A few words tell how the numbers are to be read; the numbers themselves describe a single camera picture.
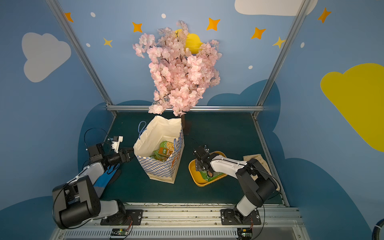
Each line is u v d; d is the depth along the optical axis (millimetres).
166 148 970
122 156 749
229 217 748
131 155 761
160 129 916
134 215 753
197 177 873
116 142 768
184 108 688
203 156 720
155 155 907
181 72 714
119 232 718
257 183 452
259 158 955
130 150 764
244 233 720
